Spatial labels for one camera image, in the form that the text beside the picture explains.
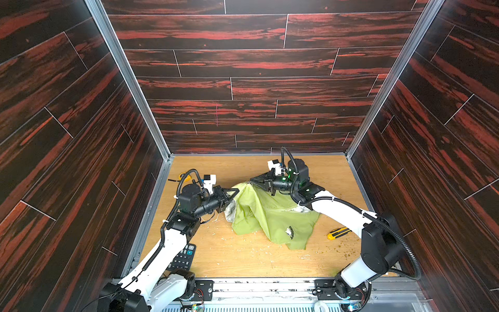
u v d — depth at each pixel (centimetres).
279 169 76
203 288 74
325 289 73
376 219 47
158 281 46
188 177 58
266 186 70
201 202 62
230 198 68
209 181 72
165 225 55
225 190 70
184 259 80
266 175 72
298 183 64
